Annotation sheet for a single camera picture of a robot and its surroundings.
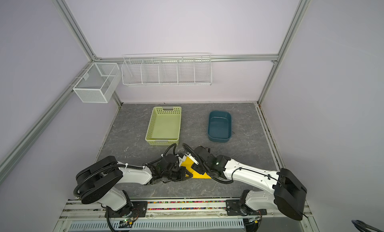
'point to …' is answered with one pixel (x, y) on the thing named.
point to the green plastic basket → (165, 126)
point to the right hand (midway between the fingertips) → (198, 159)
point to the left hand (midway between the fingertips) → (192, 178)
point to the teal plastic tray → (219, 128)
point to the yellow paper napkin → (187, 162)
